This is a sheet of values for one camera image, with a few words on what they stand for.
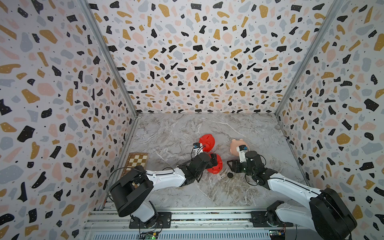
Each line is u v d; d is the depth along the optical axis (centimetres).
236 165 76
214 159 77
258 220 74
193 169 66
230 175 90
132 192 43
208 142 92
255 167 67
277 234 72
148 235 70
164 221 73
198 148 75
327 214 42
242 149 78
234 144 96
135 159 92
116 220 75
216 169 84
